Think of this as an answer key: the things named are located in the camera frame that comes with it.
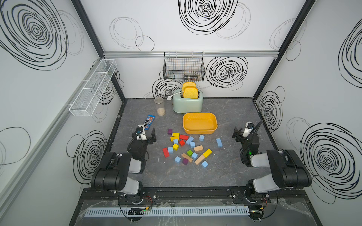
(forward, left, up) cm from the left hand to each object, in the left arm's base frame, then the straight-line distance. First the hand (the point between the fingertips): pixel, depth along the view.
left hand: (145, 128), depth 87 cm
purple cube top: (+5, -14, -11) cm, 19 cm away
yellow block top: (+3, -18, -12) cm, 22 cm away
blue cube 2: (-18, -37, -10) cm, 42 cm away
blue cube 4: (-5, -30, -10) cm, 32 cm away
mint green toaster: (+25, -23, -5) cm, 34 cm away
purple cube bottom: (-16, -26, -11) cm, 32 cm away
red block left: (-10, -13, -13) cm, 21 cm away
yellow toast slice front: (+26, -28, +8) cm, 39 cm away
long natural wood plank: (-15, -33, -10) cm, 38 cm away
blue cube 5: (-9, -16, -10) cm, 21 cm away
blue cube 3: (-15, -21, -10) cm, 28 cm away
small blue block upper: (-4, -19, -9) cm, 21 cm away
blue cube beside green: (-13, -31, -10) cm, 35 cm away
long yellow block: (-10, -40, -11) cm, 43 cm away
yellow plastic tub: (+13, -36, -11) cm, 40 cm away
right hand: (+3, -64, -1) cm, 64 cm away
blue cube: (0, -37, -9) cm, 38 cm away
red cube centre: (-4, -23, -9) cm, 25 cm away
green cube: (-11, -28, -10) cm, 32 cm away
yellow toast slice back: (+31, -27, +11) cm, 43 cm away
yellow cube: (-7, -19, -10) cm, 23 cm away
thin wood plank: (-14, -27, -11) cm, 32 cm away
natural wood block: (-8, -34, -10) cm, 36 cm away
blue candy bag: (+14, +2, -12) cm, 18 cm away
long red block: (+2, -24, -12) cm, 27 cm away
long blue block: (-3, -48, -11) cm, 50 cm away
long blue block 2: (-1, -29, -10) cm, 30 cm away
